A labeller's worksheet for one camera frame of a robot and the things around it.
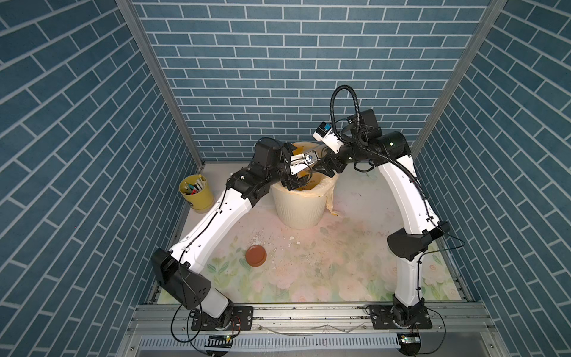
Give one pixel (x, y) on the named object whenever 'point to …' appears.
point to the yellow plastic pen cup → (195, 188)
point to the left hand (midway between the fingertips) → (305, 159)
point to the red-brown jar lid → (256, 255)
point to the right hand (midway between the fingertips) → (325, 158)
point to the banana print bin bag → (321, 184)
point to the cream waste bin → (301, 210)
